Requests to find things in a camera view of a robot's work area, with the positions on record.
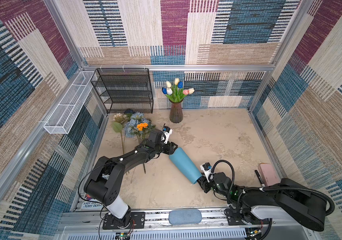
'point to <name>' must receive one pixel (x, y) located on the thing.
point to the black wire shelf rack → (124, 90)
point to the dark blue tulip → (180, 85)
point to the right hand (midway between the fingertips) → (198, 177)
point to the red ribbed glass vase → (176, 112)
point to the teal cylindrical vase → (180, 159)
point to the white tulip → (191, 90)
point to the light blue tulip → (164, 90)
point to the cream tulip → (168, 84)
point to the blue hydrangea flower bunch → (131, 129)
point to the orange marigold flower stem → (140, 126)
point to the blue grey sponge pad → (182, 216)
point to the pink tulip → (185, 92)
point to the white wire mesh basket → (59, 121)
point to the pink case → (268, 174)
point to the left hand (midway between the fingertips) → (175, 144)
